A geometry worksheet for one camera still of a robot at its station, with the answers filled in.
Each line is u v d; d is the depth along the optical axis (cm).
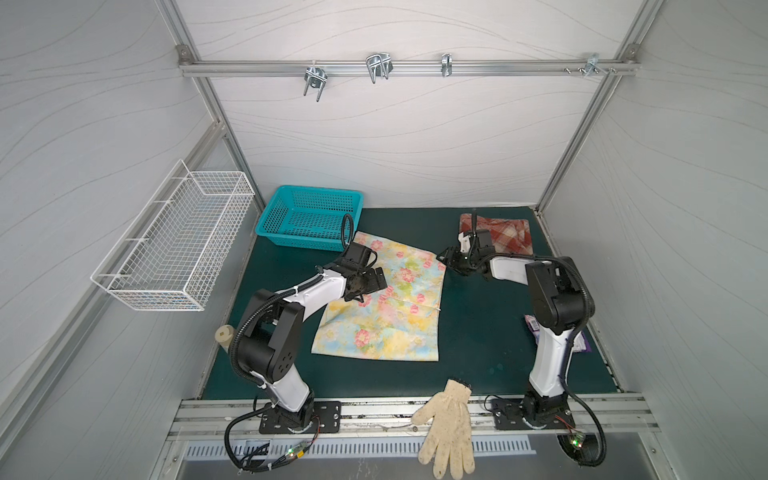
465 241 96
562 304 54
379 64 76
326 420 73
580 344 84
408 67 78
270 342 46
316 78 80
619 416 75
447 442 70
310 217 118
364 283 81
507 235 108
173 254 69
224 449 66
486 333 86
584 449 72
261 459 69
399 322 88
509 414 73
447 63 72
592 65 76
